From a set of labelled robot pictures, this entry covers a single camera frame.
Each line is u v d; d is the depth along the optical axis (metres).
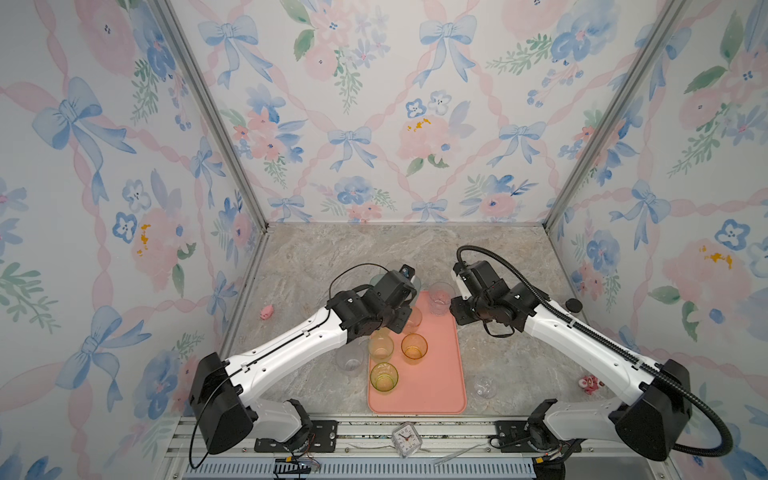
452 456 0.72
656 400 0.39
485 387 0.81
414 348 0.87
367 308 0.53
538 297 0.52
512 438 0.73
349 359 0.85
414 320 0.93
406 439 0.72
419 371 0.85
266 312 0.93
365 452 0.73
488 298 0.59
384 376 0.82
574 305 0.87
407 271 0.66
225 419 0.38
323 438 0.74
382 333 0.68
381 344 0.82
